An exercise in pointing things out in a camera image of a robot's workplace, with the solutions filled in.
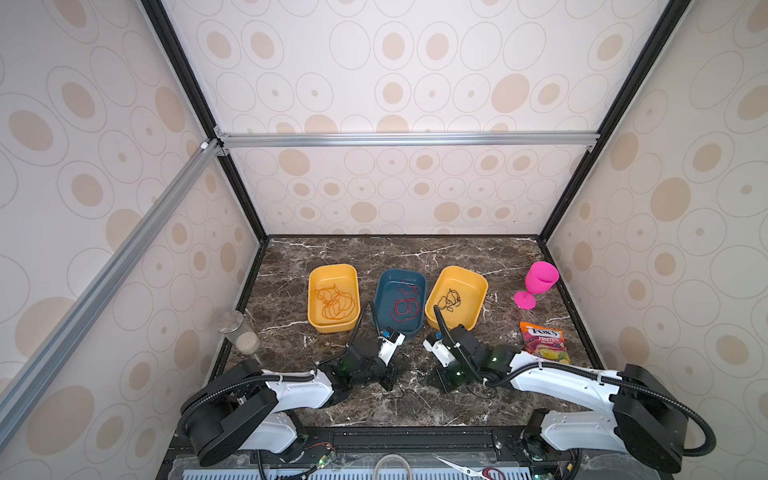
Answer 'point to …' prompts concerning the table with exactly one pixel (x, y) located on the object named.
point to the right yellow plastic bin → (472, 287)
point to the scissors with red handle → (483, 473)
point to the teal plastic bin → (386, 292)
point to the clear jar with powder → (239, 332)
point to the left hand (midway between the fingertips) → (416, 368)
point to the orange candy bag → (544, 342)
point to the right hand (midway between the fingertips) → (429, 381)
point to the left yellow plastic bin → (345, 277)
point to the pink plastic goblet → (541, 277)
